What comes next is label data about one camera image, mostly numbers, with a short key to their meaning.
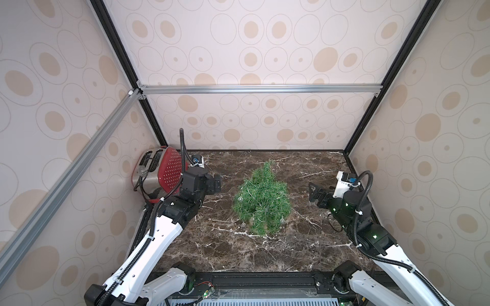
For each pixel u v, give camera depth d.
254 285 0.76
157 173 0.87
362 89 0.92
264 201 0.69
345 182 0.59
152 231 0.44
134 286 0.38
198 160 0.62
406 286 0.44
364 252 0.48
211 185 0.66
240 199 0.69
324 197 0.61
